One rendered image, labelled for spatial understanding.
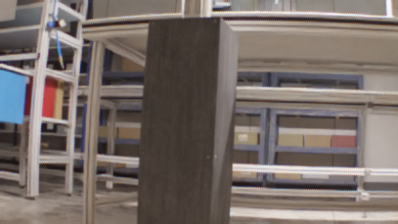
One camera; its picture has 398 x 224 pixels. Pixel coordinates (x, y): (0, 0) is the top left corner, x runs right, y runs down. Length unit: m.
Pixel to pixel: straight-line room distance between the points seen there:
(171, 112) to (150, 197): 0.27
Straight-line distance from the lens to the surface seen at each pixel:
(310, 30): 1.79
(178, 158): 1.37
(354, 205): 2.60
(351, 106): 3.93
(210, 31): 1.39
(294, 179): 5.53
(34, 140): 3.30
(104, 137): 6.21
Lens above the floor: 0.44
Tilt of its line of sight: 4 degrees up
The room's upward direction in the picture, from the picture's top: 3 degrees clockwise
